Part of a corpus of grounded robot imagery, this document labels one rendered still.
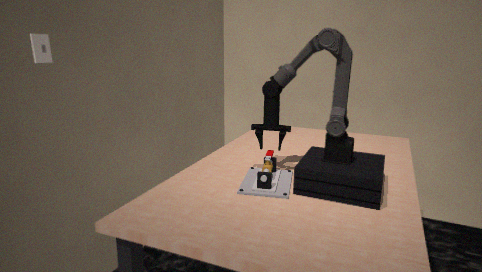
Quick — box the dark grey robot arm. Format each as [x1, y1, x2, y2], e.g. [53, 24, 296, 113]
[262, 28, 354, 165]

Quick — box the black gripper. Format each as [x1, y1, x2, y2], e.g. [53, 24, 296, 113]
[251, 114, 291, 151]

